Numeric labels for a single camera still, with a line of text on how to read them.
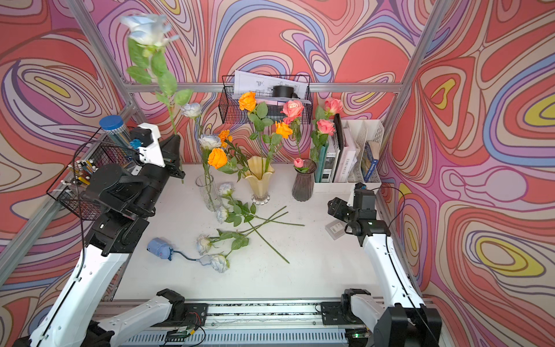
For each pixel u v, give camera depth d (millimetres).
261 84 856
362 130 1038
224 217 952
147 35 383
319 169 931
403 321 388
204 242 863
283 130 769
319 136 849
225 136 786
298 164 798
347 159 914
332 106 822
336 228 928
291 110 747
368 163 1011
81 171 613
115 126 702
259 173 959
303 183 1076
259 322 732
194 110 784
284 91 822
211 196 952
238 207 962
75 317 357
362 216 597
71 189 626
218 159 677
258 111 766
